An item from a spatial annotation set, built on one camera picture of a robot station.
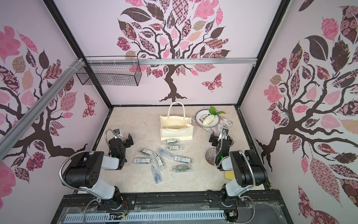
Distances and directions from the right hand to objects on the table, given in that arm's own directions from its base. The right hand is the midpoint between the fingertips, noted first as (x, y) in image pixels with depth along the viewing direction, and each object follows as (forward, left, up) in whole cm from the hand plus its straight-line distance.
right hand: (222, 132), depth 91 cm
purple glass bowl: (-12, +8, -8) cm, 17 cm away
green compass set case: (-21, +27, -8) cm, 35 cm away
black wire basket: (+59, +90, +10) cm, 108 cm away
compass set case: (-1, +35, -8) cm, 35 cm away
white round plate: (+24, +11, -9) cm, 28 cm away
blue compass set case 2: (-11, +38, -7) cm, 40 cm away
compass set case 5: (-17, +41, -6) cm, 45 cm away
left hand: (0, +67, -3) cm, 67 cm away
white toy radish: (+25, 0, -8) cm, 26 cm away
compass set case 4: (-15, +53, -8) cm, 56 cm away
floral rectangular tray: (+15, -6, -9) cm, 18 cm away
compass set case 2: (-6, +31, -8) cm, 33 cm away
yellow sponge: (-25, -1, -8) cm, 27 cm away
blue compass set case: (-26, +42, -9) cm, 50 cm away
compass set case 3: (-9, +51, -8) cm, 52 cm away
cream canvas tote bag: (-3, +30, +10) cm, 32 cm away
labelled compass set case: (-15, +26, -8) cm, 31 cm away
